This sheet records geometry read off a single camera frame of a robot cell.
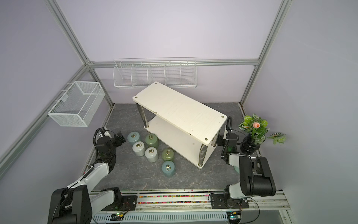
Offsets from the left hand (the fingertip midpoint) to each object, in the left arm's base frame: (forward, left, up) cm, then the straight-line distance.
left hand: (114, 134), depth 86 cm
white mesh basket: (+13, +20, +13) cm, 27 cm away
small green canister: (-3, -23, -6) cm, 24 cm away
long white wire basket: (+39, -18, +18) cm, 47 cm away
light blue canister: (+1, -11, -4) cm, 11 cm away
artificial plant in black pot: (-10, -83, +12) cm, 84 cm away
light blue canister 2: (-22, -33, -4) cm, 40 cm away
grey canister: (-7, -14, -6) cm, 17 cm away
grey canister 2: (-12, -23, -6) cm, 27 cm away
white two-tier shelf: (-12, -45, +21) cm, 52 cm away
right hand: (0, -72, -7) cm, 72 cm away
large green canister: (-13, -33, -5) cm, 36 cm away
